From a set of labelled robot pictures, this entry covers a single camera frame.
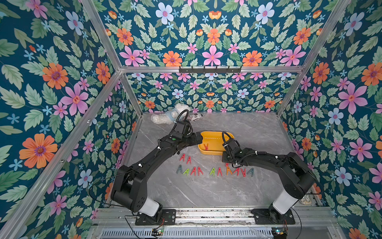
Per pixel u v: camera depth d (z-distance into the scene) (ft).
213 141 3.40
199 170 2.92
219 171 2.91
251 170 2.91
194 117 3.74
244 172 2.91
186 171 2.90
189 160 3.07
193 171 2.91
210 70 3.06
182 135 2.16
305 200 2.51
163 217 2.40
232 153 2.36
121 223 2.39
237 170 2.92
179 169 2.97
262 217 2.37
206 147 3.24
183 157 3.14
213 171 2.90
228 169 2.90
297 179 1.53
